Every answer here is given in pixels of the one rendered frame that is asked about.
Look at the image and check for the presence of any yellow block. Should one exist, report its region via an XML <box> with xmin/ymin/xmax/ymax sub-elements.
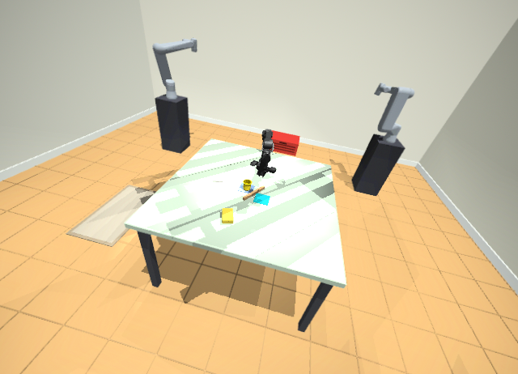
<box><xmin>223</xmin><ymin>208</ymin><xmax>234</xmax><ymax>223</ymax></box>

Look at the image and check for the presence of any tan wooden bar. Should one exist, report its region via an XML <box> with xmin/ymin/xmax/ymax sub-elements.
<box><xmin>243</xmin><ymin>185</ymin><xmax>265</xmax><ymax>200</ymax></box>

